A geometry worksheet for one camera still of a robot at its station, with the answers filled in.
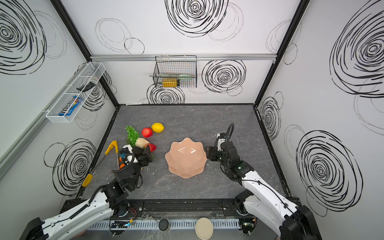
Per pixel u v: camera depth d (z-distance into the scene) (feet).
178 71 3.25
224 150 1.93
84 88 2.48
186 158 2.87
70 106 2.20
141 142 3.05
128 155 2.03
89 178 2.69
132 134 3.24
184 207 2.48
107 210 1.91
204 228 2.07
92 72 3.02
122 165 2.80
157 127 3.35
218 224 2.11
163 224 2.03
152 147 3.16
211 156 2.32
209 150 2.36
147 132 3.16
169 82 2.87
